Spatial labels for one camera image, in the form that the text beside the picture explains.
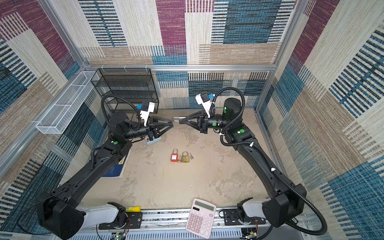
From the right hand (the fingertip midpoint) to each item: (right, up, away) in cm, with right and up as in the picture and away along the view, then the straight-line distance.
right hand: (184, 123), depth 60 cm
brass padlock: (-1, -22, +34) cm, 40 cm away
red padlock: (-8, -20, +34) cm, 40 cm away
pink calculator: (+7, -45, +13) cm, 48 cm away
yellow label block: (-26, -43, +16) cm, 53 cm away
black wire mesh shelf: (-38, +27, +48) cm, 67 cm away
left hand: (-5, 0, +2) cm, 5 cm away
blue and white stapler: (-22, -11, +42) cm, 49 cm away
